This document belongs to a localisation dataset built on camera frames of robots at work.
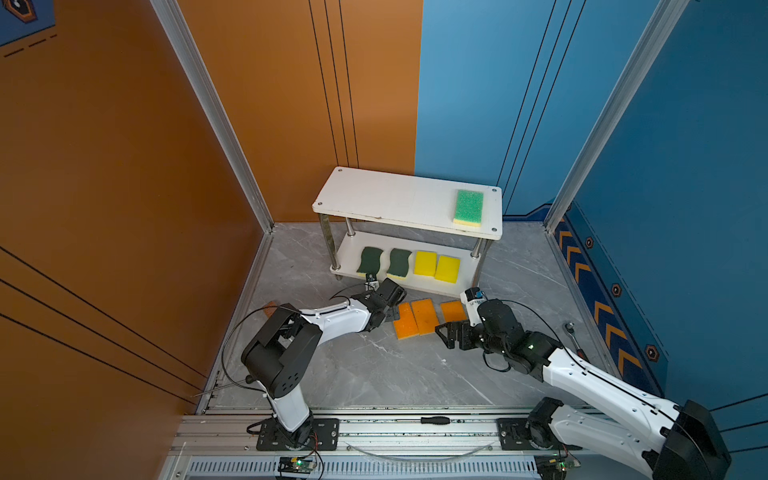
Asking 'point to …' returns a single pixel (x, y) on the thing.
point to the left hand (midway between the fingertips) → (382, 307)
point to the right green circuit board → (554, 467)
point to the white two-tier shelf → (412, 230)
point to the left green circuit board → (296, 465)
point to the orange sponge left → (406, 326)
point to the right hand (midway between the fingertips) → (447, 328)
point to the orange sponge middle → (424, 315)
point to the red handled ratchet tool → (569, 326)
